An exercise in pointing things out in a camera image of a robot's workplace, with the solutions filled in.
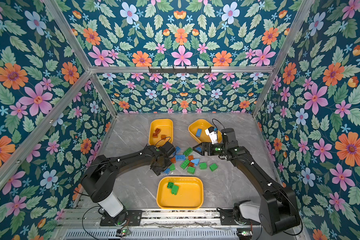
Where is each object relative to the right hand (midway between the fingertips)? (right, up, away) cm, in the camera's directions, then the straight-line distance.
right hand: (198, 147), depth 78 cm
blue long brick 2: (-18, -15, +9) cm, 26 cm away
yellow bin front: (-5, -27, +4) cm, 28 cm away
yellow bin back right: (0, +10, +31) cm, 33 cm away
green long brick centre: (-8, -12, +12) cm, 19 cm away
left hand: (-16, -12, +9) cm, 22 cm away
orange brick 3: (-4, -9, +15) cm, 18 cm away
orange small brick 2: (-30, +5, +27) cm, 41 cm away
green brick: (-14, -25, +6) cm, 29 cm away
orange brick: (-24, +4, +25) cm, 35 cm away
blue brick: (+1, +7, +29) cm, 30 cm away
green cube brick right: (+3, -13, +13) cm, 19 cm away
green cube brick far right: (+10, -14, +12) cm, 21 cm away
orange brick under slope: (-4, -12, +13) cm, 18 cm away
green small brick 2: (-15, -13, +10) cm, 23 cm away
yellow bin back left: (-26, +8, +30) cm, 41 cm away
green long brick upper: (-6, -6, +20) cm, 22 cm away
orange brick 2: (-15, -10, +14) cm, 23 cm away
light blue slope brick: (-1, -11, +14) cm, 18 cm away
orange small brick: (-29, +8, +29) cm, 42 cm away
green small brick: (-16, -22, +4) cm, 27 cm away
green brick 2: (-4, -15, +10) cm, 19 cm away
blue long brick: (-11, -9, +15) cm, 20 cm away
